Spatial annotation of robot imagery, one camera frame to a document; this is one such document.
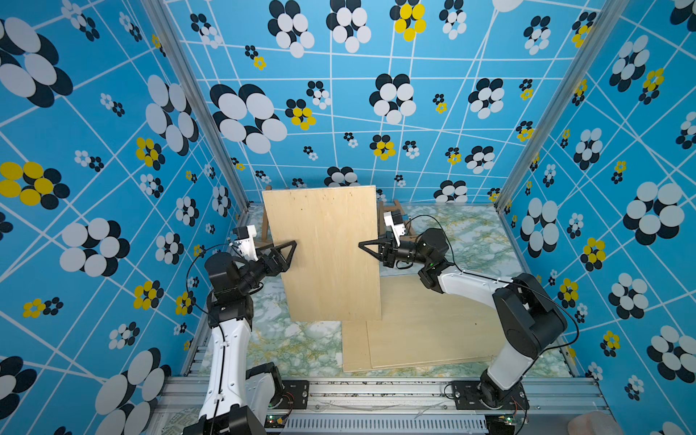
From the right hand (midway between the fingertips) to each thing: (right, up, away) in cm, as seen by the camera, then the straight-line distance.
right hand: (364, 244), depth 74 cm
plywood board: (-10, -10, +5) cm, 15 cm away
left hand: (-21, 0, 0) cm, 21 cm away
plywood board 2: (+19, -27, +12) cm, 35 cm away
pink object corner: (+59, -45, -5) cm, 74 cm away
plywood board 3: (-2, -32, +9) cm, 33 cm away
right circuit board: (+35, -46, -4) cm, 58 cm away
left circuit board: (-24, -46, -3) cm, 52 cm away
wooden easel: (+9, +13, +46) cm, 48 cm away
